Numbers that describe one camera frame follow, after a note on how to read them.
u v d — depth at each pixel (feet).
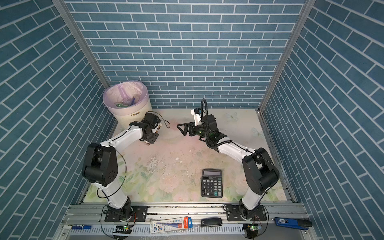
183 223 2.32
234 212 2.42
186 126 2.38
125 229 2.37
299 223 2.23
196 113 2.48
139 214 2.43
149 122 2.43
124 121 2.93
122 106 2.84
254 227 2.34
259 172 1.52
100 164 1.58
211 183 2.70
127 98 3.34
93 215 2.48
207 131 2.19
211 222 2.25
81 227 2.27
